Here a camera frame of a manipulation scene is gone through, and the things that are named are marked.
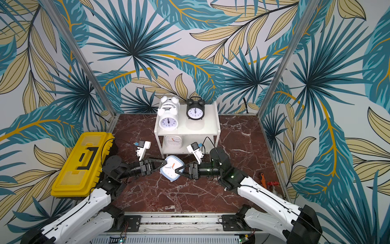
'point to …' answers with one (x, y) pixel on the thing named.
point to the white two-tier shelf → (181, 128)
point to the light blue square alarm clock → (173, 163)
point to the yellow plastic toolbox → (80, 173)
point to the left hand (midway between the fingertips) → (165, 166)
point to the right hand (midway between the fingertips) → (177, 171)
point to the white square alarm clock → (173, 142)
